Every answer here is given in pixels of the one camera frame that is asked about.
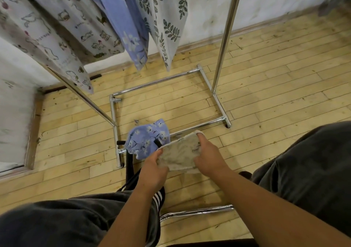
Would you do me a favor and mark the person's right hand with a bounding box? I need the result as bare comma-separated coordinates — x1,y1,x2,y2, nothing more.
193,133,231,178

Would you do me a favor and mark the person's left hand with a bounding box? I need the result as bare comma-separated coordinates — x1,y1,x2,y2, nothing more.
136,148,170,195

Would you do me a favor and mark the blue floral bag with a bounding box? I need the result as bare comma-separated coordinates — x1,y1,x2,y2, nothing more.
125,119,171,161

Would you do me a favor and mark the chrome clothes rack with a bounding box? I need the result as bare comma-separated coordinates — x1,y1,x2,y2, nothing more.
44,0,245,168

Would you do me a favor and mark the person's left forearm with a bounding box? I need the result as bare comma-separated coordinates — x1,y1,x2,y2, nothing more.
98,188,163,247

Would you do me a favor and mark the person's right forearm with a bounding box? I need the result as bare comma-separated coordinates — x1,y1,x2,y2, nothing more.
214,168,351,247

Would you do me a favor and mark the black striped left shoe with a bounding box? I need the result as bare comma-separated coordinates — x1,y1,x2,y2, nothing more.
152,186,166,215

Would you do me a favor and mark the black chair seat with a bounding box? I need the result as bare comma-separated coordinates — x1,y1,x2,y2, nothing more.
164,238,260,247

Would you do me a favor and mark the black baseboard strip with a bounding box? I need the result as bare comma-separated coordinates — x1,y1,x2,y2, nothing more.
44,74,102,94

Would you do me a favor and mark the chrome chair frame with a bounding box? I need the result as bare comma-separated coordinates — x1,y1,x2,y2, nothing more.
159,204,235,223

